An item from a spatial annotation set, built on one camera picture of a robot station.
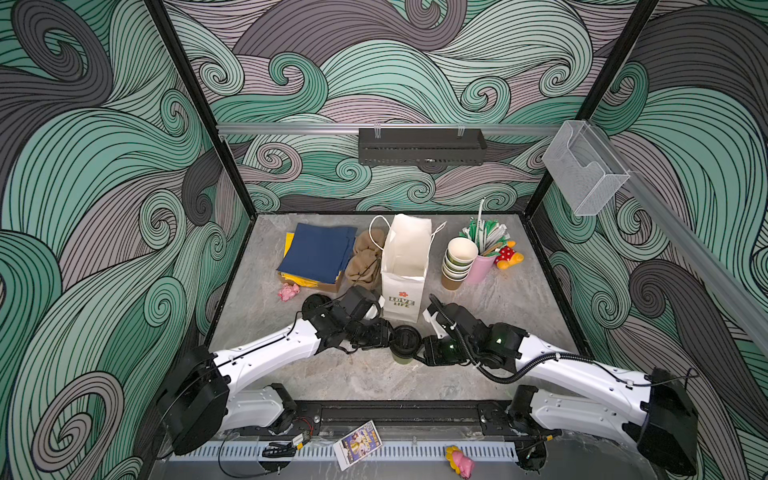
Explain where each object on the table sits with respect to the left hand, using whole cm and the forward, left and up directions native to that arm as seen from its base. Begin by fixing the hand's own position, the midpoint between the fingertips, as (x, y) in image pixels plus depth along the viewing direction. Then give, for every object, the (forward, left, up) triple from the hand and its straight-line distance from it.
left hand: (396, 340), depth 76 cm
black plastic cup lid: (-1, -3, +2) cm, 3 cm away
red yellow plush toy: (+32, -40, -5) cm, 51 cm away
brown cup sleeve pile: (+26, +10, -5) cm, 29 cm away
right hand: (-4, -5, -1) cm, 7 cm away
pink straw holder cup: (+24, -27, -1) cm, 36 cm away
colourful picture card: (-22, +9, -8) cm, 25 cm away
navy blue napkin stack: (+32, +26, -5) cm, 41 cm away
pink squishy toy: (+18, +34, -7) cm, 39 cm away
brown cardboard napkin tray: (+20, +23, -7) cm, 31 cm away
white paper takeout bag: (+29, -4, -7) cm, 30 cm away
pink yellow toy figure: (-25, -14, -7) cm, 29 cm away
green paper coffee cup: (-4, -1, -2) cm, 5 cm away
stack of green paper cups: (+20, -18, +8) cm, 28 cm away
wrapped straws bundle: (+32, -30, +6) cm, 44 cm away
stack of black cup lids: (+14, +25, -7) cm, 29 cm away
